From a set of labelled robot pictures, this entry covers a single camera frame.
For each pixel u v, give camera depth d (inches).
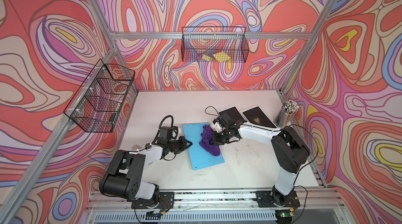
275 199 25.7
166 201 28.3
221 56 35.8
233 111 42.5
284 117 36.3
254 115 41.3
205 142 34.0
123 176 17.3
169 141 30.1
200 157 33.2
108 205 29.0
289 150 19.0
